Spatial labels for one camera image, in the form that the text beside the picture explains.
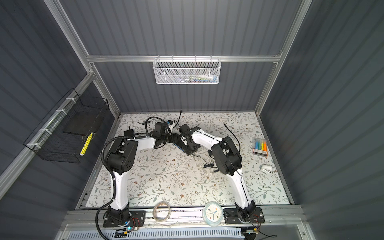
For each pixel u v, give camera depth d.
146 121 0.91
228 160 0.58
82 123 0.76
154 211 0.75
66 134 0.73
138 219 0.72
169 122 0.94
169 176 0.87
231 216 0.73
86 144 0.69
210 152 0.97
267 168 0.88
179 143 0.98
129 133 1.08
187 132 0.81
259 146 0.99
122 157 0.57
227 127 1.12
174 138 0.94
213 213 0.72
